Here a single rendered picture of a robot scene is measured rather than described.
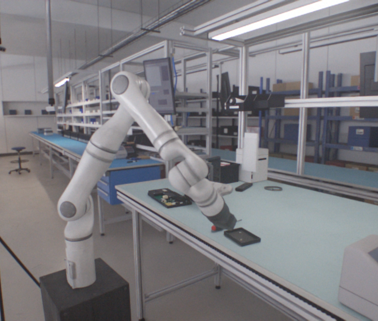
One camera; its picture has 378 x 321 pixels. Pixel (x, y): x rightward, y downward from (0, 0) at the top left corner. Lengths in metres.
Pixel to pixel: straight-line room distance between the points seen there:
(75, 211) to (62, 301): 0.29
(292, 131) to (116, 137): 4.70
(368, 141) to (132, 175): 3.41
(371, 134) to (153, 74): 3.34
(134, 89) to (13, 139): 11.57
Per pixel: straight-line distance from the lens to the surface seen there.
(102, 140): 0.86
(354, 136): 4.80
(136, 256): 1.94
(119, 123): 0.88
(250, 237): 1.03
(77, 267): 1.04
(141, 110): 0.78
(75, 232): 0.99
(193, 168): 0.70
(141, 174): 2.95
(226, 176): 1.77
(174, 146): 0.73
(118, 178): 2.85
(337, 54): 5.60
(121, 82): 0.83
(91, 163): 0.88
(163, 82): 2.61
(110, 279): 1.10
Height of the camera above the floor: 1.42
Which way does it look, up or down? 9 degrees down
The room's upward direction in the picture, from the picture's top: straight up
